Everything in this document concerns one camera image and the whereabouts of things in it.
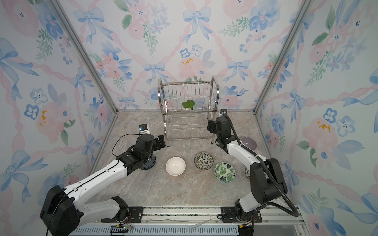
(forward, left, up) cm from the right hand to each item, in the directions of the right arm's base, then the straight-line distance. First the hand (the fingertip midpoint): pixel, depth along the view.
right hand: (217, 120), depth 90 cm
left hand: (-13, +34, +2) cm, 37 cm away
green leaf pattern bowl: (-25, -4, -18) cm, 31 cm away
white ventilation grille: (-54, +32, -18) cm, 66 cm away
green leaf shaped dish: (+5, +17, +9) cm, 20 cm away
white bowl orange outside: (-22, +25, -17) cm, 38 cm away
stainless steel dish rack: (+10, +24, -15) cm, 29 cm away
